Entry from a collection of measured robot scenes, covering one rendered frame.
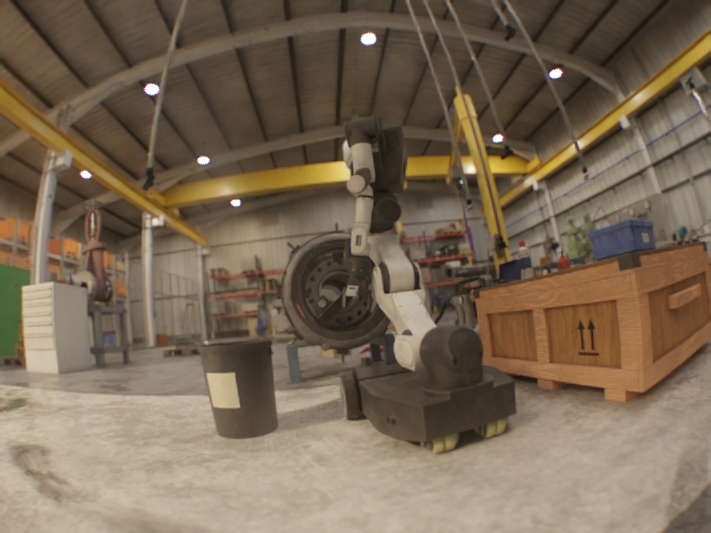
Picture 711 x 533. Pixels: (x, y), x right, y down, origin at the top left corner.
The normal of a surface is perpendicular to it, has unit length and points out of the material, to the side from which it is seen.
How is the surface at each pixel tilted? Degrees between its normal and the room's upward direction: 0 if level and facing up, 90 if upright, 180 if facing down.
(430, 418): 90
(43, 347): 90
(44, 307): 90
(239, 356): 93
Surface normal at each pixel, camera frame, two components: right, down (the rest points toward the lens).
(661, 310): 0.18, -0.17
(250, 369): 0.67, -0.15
